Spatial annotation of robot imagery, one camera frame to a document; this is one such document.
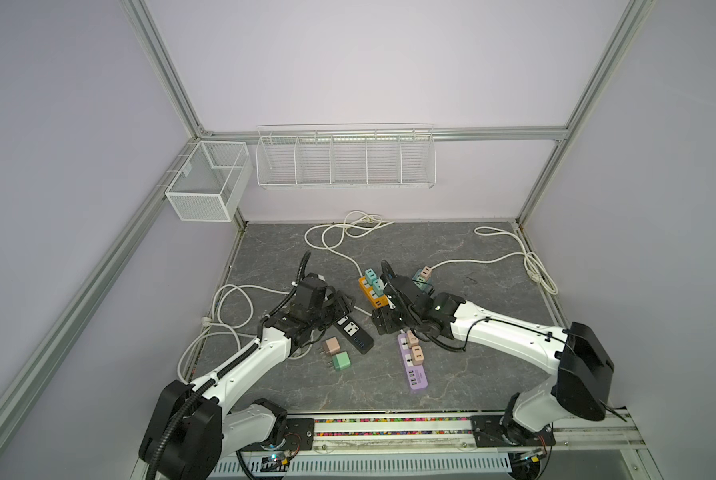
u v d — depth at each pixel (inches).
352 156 38.5
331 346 34.2
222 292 41.2
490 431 29.1
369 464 27.9
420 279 37.3
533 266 41.5
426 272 38.1
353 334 34.9
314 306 26.0
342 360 33.0
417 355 31.4
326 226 44.7
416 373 31.8
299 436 29.0
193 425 15.6
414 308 23.6
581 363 16.5
